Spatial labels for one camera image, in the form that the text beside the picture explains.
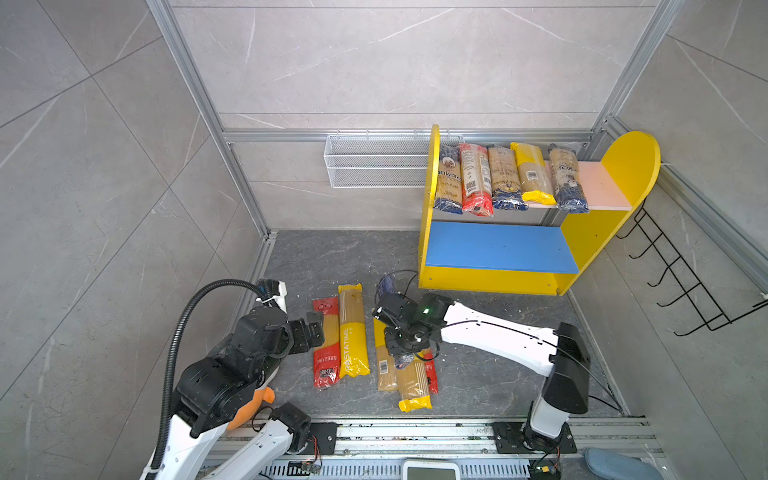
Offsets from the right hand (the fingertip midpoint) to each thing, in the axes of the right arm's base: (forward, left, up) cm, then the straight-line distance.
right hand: (393, 346), depth 76 cm
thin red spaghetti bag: (-3, -11, -10) cm, 15 cm away
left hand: (+1, +19, +18) cm, 26 cm away
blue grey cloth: (-26, -50, -11) cm, 57 cm away
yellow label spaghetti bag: (0, +11, -10) cm, 15 cm away
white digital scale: (-26, -8, -8) cm, 28 cm away
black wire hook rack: (-3, -64, +20) cm, 68 cm away
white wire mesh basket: (+59, +5, +17) cm, 62 cm away
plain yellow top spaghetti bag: (-2, +2, -10) cm, 11 cm away
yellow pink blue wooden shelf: (+30, -49, 0) cm, 57 cm away
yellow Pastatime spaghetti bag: (-6, -5, -7) cm, 10 cm away
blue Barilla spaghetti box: (+17, +2, +4) cm, 17 cm away
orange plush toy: (-13, +37, -7) cm, 39 cm away
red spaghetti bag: (0, +19, -9) cm, 21 cm away
